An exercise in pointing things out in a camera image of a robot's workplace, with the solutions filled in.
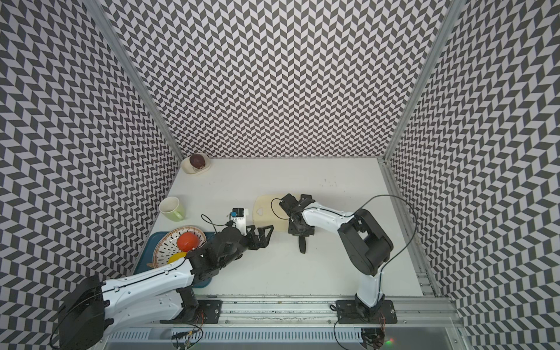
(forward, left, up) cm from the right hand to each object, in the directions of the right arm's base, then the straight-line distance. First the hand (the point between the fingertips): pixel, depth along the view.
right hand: (300, 234), depth 91 cm
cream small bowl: (+39, +60, 0) cm, 71 cm away
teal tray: (-11, +60, +2) cm, 61 cm away
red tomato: (-5, +44, +6) cm, 45 cm away
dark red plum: (+39, +53, +5) cm, 66 cm away
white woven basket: (-5, +54, +2) cm, 54 cm away
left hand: (-4, +13, +13) cm, 19 cm away
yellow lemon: (-10, +48, +3) cm, 49 cm away
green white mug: (+9, +55, +8) cm, 56 cm away
